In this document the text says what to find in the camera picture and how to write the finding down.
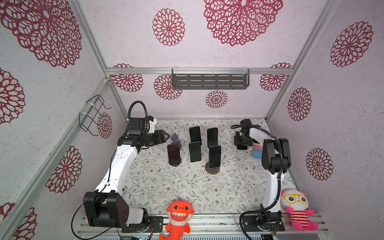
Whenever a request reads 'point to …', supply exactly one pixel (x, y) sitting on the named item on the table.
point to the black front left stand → (174, 161)
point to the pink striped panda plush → (296, 202)
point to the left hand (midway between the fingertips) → (165, 139)
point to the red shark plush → (179, 213)
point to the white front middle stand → (196, 166)
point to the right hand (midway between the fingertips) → (241, 140)
